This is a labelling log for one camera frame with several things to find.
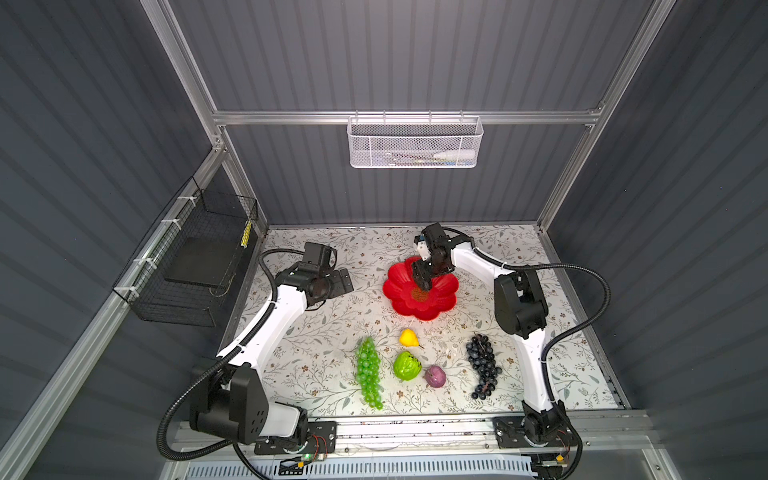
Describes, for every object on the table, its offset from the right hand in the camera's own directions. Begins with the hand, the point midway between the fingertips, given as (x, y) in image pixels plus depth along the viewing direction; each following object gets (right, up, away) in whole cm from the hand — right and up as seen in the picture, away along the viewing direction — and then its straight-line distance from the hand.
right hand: (424, 274), depth 103 cm
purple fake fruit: (0, -26, -24) cm, 35 cm away
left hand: (-27, -2, -18) cm, 33 cm away
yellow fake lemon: (-6, -18, -16) cm, 25 cm away
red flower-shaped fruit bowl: (-5, -8, -4) cm, 10 cm away
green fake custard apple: (-7, -23, -24) cm, 34 cm away
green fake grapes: (-18, -26, -22) cm, 38 cm away
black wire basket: (-62, +4, -31) cm, 69 cm away
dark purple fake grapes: (+14, -22, -20) cm, 33 cm away
